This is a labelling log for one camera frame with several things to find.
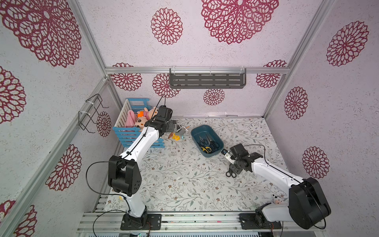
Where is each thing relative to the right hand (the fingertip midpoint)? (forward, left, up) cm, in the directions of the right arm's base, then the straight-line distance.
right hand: (240, 164), depth 88 cm
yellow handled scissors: (+12, +21, -3) cm, 25 cm away
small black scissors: (-3, +5, -4) cm, 8 cm away
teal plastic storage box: (+24, +14, -3) cm, 28 cm away
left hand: (+17, +45, +16) cm, 50 cm away
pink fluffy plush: (+27, +71, +11) cm, 77 cm away
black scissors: (+20, +21, -5) cm, 29 cm away
